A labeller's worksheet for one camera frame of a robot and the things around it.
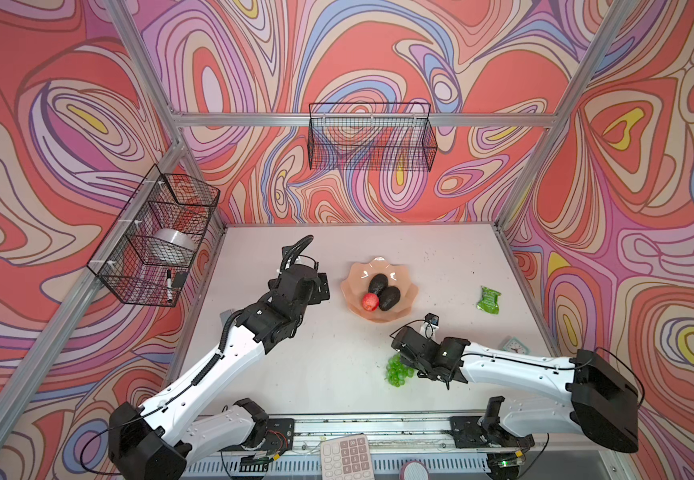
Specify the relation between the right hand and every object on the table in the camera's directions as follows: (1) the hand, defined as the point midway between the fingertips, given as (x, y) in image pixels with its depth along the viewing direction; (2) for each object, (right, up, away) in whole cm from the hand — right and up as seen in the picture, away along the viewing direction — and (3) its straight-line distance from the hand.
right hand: (410, 358), depth 84 cm
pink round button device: (-3, -18, -19) cm, 26 cm away
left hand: (-27, +24, -7) cm, 37 cm away
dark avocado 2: (-5, +16, +9) cm, 19 cm away
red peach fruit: (-11, +15, +9) cm, 20 cm away
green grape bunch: (-5, -2, -5) cm, 7 cm away
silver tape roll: (-61, +34, -10) cm, 70 cm away
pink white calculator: (-18, -18, -15) cm, 30 cm away
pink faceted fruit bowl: (-15, +19, +16) cm, 29 cm away
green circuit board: (-41, -22, -12) cm, 48 cm away
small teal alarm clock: (+31, +3, +3) cm, 31 cm away
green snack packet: (+29, +14, +13) cm, 34 cm away
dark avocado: (-8, +21, +12) cm, 25 cm away
